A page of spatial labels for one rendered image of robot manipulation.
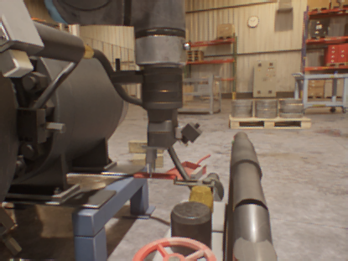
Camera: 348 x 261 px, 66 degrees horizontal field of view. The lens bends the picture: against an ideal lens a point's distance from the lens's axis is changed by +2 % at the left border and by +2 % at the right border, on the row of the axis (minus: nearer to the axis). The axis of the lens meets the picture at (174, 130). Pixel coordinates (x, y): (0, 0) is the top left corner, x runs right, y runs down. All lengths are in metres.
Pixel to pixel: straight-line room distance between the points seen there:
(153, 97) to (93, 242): 0.65
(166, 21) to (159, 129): 0.18
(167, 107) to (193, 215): 0.21
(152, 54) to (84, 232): 0.69
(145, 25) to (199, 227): 0.31
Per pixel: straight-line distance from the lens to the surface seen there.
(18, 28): 0.61
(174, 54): 0.45
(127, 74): 0.47
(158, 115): 0.45
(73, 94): 1.01
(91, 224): 0.96
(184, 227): 0.30
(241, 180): 0.23
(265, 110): 4.49
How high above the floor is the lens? 0.64
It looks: 9 degrees down
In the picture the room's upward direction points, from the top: 2 degrees counter-clockwise
